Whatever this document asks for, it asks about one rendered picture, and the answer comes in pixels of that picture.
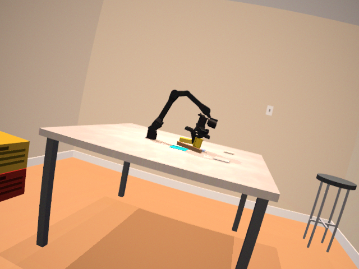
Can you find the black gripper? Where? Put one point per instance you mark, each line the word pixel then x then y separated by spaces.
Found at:
pixel 193 132

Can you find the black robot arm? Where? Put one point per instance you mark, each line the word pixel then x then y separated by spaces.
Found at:
pixel 152 130

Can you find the yellow cup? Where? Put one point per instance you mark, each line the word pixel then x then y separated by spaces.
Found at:
pixel 197 142

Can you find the yellow rectangular block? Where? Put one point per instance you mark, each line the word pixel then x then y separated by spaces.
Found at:
pixel 185 140

